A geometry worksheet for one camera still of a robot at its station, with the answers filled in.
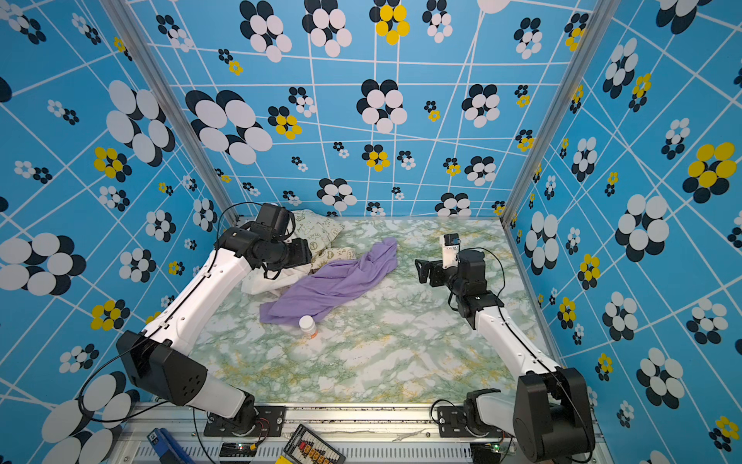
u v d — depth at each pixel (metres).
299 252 0.71
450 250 0.73
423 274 0.76
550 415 0.40
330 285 0.95
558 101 0.85
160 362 0.40
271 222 0.60
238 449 0.72
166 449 0.67
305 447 0.69
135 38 0.72
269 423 0.72
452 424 0.73
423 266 0.75
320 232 1.06
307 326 0.83
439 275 0.75
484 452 0.70
